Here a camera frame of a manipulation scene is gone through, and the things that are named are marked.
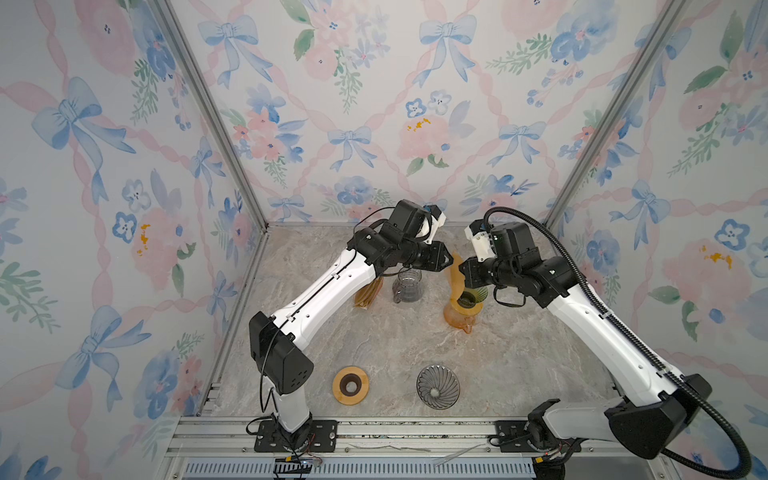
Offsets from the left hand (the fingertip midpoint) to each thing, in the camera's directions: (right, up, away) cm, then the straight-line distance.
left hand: (454, 257), depth 71 cm
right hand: (+2, -2, +4) cm, 5 cm away
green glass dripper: (+9, -12, +18) cm, 23 cm away
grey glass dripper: (-2, -35, +9) cm, 36 cm away
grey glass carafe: (-9, -9, +24) cm, 28 cm away
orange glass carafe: (+5, -17, +15) cm, 24 cm away
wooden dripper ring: (-26, -35, +11) cm, 45 cm away
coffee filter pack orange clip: (-23, -12, +24) cm, 36 cm away
